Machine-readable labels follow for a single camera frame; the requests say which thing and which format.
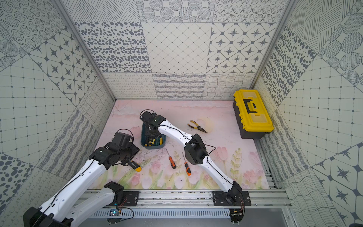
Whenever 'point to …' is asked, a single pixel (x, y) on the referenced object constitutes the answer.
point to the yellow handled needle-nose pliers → (198, 127)
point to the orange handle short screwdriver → (172, 163)
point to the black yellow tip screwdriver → (153, 142)
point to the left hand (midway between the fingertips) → (138, 147)
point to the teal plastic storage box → (151, 142)
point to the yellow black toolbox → (251, 115)
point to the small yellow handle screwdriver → (161, 141)
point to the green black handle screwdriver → (147, 140)
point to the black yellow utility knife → (135, 166)
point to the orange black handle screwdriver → (188, 170)
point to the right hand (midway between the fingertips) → (152, 133)
